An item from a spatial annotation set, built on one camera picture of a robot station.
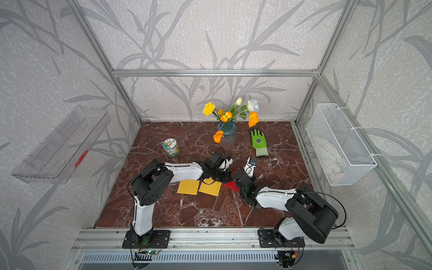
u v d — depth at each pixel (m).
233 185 0.91
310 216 0.43
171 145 0.97
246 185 0.68
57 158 0.66
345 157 0.59
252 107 0.81
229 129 1.01
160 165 0.55
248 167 0.75
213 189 0.88
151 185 0.51
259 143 1.08
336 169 0.74
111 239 0.76
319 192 0.46
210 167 0.75
